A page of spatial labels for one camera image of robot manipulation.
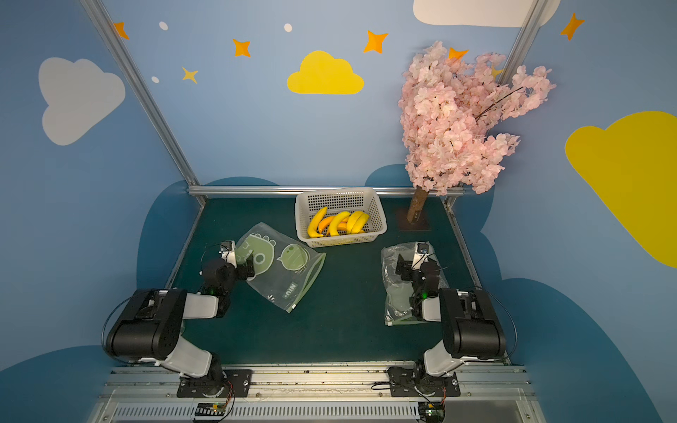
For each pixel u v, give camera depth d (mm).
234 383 752
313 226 1081
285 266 967
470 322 481
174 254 1076
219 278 732
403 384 735
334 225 1068
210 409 729
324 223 1102
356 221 1068
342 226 1076
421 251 801
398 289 934
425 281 713
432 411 728
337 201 1148
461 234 1162
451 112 660
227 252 803
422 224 1136
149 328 453
